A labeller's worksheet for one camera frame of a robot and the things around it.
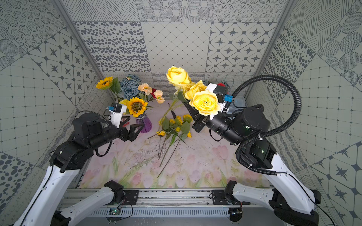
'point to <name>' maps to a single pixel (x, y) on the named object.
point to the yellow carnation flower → (189, 134)
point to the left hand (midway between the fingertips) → (139, 122)
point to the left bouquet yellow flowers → (129, 91)
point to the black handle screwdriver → (173, 114)
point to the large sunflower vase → (176, 129)
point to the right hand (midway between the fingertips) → (181, 100)
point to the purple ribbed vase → (143, 119)
